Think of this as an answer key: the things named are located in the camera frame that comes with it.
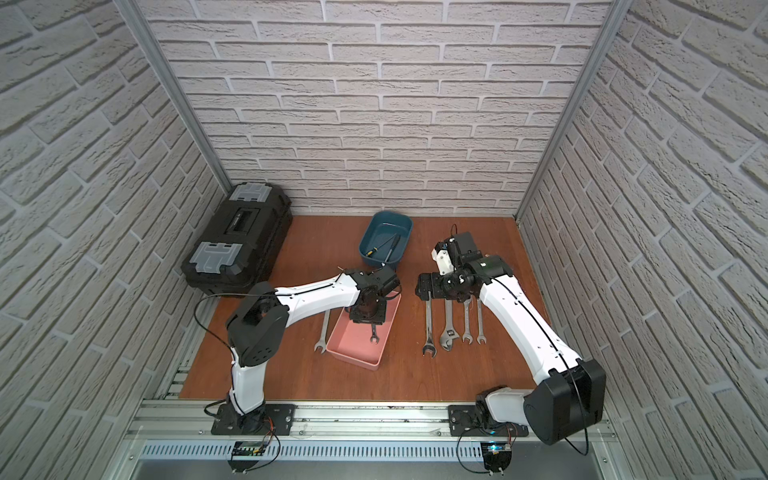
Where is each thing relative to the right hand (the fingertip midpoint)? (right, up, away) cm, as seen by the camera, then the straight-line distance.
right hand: (436, 289), depth 79 cm
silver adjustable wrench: (+5, -15, +8) cm, 18 cm away
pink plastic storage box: (-24, -16, +8) cm, 30 cm away
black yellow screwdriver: (-18, +11, +30) cm, 37 cm away
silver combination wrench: (+14, -16, +8) cm, 23 cm away
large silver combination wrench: (-1, -18, +6) cm, 19 cm away
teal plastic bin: (-15, +15, +32) cm, 38 cm away
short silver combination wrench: (-18, -15, +8) cm, 25 cm away
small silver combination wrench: (+11, -15, +9) cm, 21 cm away
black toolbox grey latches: (-58, +13, +10) cm, 61 cm away
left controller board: (-49, -39, -6) cm, 63 cm away
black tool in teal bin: (-12, +11, +31) cm, 35 cm away
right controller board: (+13, -39, -9) cm, 42 cm away
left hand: (-16, -10, +10) cm, 21 cm away
